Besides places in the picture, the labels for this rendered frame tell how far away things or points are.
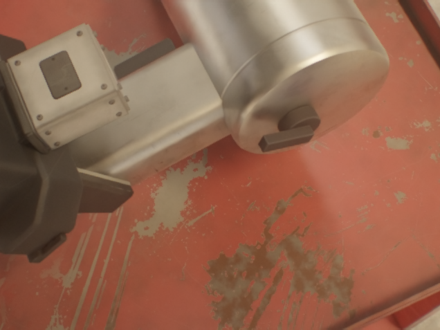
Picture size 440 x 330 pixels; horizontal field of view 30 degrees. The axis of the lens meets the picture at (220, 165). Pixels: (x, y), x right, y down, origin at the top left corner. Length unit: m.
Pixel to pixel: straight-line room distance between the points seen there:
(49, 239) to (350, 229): 0.24
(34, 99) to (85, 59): 0.03
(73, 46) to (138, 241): 0.21
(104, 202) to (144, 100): 0.06
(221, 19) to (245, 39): 0.02
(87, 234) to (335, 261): 0.17
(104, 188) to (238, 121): 0.08
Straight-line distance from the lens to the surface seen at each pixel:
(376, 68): 0.43
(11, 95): 0.37
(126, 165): 0.43
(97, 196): 0.43
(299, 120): 0.42
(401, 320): 0.91
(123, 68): 0.46
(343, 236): 0.56
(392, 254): 0.56
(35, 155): 0.38
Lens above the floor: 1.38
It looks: 70 degrees down
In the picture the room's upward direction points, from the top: straight up
